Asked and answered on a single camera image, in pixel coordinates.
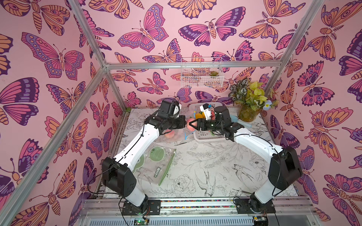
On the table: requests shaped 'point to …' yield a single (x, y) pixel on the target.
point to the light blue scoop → (234, 119)
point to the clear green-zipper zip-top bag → (154, 163)
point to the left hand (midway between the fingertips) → (188, 121)
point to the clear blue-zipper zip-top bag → (174, 135)
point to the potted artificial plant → (250, 99)
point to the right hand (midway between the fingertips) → (193, 122)
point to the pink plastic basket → (207, 135)
